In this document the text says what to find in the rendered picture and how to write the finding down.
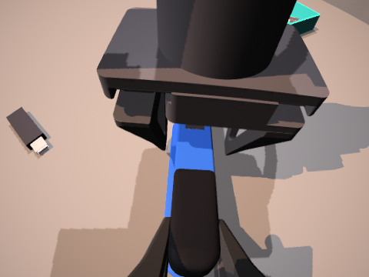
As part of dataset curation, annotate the teal rectangular tray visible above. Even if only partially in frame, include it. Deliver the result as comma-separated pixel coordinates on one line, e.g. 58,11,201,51
290,2,317,35

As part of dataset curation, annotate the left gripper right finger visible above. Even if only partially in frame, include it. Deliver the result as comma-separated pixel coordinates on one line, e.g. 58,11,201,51
214,219,265,277

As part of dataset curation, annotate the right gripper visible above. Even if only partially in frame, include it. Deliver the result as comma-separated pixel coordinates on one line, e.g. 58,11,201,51
97,0,330,155

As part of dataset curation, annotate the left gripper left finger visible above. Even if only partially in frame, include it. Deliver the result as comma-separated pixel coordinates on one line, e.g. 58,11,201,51
128,217,171,277

